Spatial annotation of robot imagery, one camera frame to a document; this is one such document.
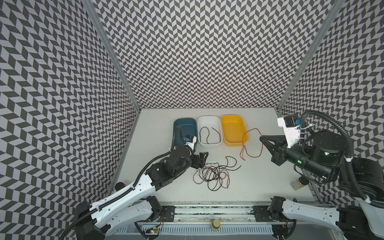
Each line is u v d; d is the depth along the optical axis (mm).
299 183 754
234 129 992
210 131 1055
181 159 518
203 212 748
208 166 867
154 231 661
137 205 590
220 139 980
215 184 822
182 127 984
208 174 847
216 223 587
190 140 630
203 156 636
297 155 419
